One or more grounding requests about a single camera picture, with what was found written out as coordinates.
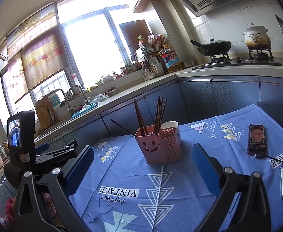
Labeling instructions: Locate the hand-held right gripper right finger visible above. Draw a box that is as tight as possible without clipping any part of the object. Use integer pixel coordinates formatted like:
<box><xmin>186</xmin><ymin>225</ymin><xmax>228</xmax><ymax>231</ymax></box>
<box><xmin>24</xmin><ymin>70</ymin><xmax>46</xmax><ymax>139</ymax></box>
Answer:
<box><xmin>192</xmin><ymin>143</ymin><xmax>272</xmax><ymax>232</ymax></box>

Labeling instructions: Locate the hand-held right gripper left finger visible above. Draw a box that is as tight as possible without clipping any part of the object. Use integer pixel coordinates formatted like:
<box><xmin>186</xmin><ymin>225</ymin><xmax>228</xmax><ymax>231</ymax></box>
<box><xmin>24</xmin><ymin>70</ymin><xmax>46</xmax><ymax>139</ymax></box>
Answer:
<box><xmin>12</xmin><ymin>145</ymin><xmax>95</xmax><ymax>232</ymax></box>

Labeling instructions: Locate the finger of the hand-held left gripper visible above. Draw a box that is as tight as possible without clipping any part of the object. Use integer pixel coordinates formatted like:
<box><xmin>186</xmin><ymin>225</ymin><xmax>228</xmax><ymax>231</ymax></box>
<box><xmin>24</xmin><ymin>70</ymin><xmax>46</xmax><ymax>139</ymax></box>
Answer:
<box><xmin>35</xmin><ymin>143</ymin><xmax>50</xmax><ymax>155</ymax></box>
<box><xmin>43</xmin><ymin>140</ymin><xmax>78</xmax><ymax>159</ymax></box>

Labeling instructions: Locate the pink plastic utensil holder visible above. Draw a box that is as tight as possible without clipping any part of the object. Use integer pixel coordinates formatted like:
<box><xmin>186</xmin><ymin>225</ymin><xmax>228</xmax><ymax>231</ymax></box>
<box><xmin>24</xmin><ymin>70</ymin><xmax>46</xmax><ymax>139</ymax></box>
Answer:
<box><xmin>135</xmin><ymin>125</ymin><xmax>182</xmax><ymax>165</ymax></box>

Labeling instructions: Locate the dark red chopstick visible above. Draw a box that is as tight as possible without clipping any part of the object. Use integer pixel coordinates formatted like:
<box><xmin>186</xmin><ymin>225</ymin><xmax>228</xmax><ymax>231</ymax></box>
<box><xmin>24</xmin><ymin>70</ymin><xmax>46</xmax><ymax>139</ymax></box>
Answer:
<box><xmin>134</xmin><ymin>99</ymin><xmax>145</xmax><ymax>136</ymax></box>
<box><xmin>110</xmin><ymin>119</ymin><xmax>138</xmax><ymax>137</ymax></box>
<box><xmin>136</xmin><ymin>99</ymin><xmax>148</xmax><ymax>135</ymax></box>

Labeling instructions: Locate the bundle of brown chopsticks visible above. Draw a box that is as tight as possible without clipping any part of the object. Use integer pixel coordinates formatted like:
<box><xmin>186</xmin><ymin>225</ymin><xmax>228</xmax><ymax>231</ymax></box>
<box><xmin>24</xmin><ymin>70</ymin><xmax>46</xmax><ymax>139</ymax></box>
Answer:
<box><xmin>153</xmin><ymin>96</ymin><xmax>168</xmax><ymax>134</ymax></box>

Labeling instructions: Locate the person's left forearm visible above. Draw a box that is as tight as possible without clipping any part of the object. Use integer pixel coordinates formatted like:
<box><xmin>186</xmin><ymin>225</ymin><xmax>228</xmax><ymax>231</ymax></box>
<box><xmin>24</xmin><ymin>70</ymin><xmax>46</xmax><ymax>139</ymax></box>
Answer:
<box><xmin>2</xmin><ymin>197</ymin><xmax>15</xmax><ymax>231</ymax></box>

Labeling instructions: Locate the steel kettle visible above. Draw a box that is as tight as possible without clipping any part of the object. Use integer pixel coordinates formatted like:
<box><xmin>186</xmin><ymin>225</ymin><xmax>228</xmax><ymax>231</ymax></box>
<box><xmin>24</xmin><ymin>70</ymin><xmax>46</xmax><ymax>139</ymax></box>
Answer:
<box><xmin>0</xmin><ymin>144</ymin><xmax>8</xmax><ymax>161</ymax></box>

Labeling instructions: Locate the wooden cutting board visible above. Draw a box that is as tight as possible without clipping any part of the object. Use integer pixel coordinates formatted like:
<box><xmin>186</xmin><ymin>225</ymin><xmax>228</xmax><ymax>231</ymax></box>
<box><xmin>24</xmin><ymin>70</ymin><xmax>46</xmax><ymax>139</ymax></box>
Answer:
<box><xmin>34</xmin><ymin>96</ymin><xmax>56</xmax><ymax>131</ymax></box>

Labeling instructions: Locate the blue plastic tray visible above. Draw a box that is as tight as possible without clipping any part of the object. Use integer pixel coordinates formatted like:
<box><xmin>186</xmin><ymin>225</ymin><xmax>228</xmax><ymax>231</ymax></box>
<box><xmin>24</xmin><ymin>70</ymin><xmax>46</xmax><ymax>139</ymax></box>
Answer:
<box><xmin>71</xmin><ymin>103</ymin><xmax>101</xmax><ymax>119</ymax></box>

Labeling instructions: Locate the steel kitchen faucet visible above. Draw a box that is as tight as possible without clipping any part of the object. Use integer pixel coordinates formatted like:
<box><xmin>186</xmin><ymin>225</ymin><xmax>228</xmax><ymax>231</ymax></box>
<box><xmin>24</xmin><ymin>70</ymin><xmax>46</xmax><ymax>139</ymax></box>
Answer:
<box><xmin>47</xmin><ymin>89</ymin><xmax>73</xmax><ymax>114</ymax></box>
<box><xmin>68</xmin><ymin>85</ymin><xmax>87</xmax><ymax>103</ymax></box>

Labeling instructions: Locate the white cup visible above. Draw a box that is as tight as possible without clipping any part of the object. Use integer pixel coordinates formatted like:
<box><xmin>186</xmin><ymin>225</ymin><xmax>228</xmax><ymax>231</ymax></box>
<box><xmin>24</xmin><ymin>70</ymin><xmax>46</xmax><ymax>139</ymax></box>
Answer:
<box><xmin>160</xmin><ymin>121</ymin><xmax>182</xmax><ymax>145</ymax></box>

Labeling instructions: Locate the blue printed tablecloth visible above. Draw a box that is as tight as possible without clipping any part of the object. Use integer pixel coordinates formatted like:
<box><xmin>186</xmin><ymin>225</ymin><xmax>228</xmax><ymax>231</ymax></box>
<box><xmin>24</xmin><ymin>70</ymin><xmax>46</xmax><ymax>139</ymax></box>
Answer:
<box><xmin>80</xmin><ymin>104</ymin><xmax>283</xmax><ymax>232</ymax></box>

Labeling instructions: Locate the smartphone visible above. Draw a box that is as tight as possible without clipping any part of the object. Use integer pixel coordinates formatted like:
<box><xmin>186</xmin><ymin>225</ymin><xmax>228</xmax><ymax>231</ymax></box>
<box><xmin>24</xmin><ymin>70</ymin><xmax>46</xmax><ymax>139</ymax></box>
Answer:
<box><xmin>247</xmin><ymin>124</ymin><xmax>268</xmax><ymax>155</ymax></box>

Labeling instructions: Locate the white plastic bag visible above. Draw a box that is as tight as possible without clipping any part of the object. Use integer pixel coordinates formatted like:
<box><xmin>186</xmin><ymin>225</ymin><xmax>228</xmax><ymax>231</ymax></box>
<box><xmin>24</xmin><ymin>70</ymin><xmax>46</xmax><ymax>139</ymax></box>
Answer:
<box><xmin>87</xmin><ymin>94</ymin><xmax>109</xmax><ymax>104</ymax></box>

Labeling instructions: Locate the white spray bottle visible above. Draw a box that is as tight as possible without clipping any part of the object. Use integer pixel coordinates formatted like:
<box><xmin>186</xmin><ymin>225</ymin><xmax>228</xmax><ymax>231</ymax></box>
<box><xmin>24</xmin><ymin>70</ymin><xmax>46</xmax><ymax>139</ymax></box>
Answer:
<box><xmin>71</xmin><ymin>73</ymin><xmax>82</xmax><ymax>95</ymax></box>

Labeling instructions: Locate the printed window blind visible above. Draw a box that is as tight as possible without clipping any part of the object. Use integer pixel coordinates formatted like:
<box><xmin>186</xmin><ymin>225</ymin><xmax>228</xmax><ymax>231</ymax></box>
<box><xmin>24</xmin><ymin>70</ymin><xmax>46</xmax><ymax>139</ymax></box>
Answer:
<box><xmin>0</xmin><ymin>5</ymin><xmax>72</xmax><ymax>116</ymax></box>

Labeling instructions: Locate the white plastic jug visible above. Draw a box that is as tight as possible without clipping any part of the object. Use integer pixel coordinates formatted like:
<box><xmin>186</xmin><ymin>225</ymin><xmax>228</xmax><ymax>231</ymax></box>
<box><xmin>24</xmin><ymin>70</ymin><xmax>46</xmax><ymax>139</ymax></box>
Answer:
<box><xmin>149</xmin><ymin>57</ymin><xmax>165</xmax><ymax>78</ymax></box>

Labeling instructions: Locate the black gas stove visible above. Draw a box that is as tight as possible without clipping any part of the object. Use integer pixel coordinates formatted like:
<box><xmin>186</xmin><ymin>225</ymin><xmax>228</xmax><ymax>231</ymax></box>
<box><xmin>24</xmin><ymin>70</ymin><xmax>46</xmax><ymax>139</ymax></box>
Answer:
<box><xmin>192</xmin><ymin>49</ymin><xmax>283</xmax><ymax>70</ymax></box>

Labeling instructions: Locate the yellow cooking oil bottle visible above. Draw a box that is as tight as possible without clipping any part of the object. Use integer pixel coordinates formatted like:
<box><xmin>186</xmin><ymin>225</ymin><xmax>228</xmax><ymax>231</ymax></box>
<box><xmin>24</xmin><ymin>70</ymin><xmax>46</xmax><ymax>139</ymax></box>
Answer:
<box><xmin>161</xmin><ymin>44</ymin><xmax>182</xmax><ymax>73</ymax></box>

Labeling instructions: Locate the black wok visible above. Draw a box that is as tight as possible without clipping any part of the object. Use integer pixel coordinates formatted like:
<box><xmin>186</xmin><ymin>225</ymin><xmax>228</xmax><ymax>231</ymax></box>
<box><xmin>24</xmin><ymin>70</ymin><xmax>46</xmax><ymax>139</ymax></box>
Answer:
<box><xmin>190</xmin><ymin>38</ymin><xmax>232</xmax><ymax>57</ymax></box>

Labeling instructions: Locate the brown cardboard panel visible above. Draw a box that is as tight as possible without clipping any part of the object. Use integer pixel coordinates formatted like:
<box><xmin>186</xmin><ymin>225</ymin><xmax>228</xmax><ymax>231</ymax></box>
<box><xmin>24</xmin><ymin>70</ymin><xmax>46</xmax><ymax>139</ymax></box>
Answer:
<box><xmin>118</xmin><ymin>19</ymin><xmax>154</xmax><ymax>62</ymax></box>

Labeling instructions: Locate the rack of seasoning packets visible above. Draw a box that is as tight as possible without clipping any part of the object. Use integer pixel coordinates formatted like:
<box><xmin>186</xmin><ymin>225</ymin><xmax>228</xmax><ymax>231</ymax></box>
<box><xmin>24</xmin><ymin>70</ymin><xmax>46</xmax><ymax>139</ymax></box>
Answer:
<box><xmin>138</xmin><ymin>34</ymin><xmax>168</xmax><ymax>54</ymax></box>

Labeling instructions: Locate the white ceramic pot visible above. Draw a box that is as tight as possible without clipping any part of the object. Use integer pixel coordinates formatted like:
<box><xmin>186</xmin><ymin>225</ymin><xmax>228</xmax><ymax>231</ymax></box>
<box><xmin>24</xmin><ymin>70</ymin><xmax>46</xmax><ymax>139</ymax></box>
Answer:
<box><xmin>242</xmin><ymin>23</ymin><xmax>272</xmax><ymax>50</ymax></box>

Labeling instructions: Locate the black charging cable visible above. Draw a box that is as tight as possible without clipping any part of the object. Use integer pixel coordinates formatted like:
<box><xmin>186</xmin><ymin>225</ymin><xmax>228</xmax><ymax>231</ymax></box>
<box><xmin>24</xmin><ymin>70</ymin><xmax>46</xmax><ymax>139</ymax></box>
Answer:
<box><xmin>254</xmin><ymin>153</ymin><xmax>283</xmax><ymax>167</ymax></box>

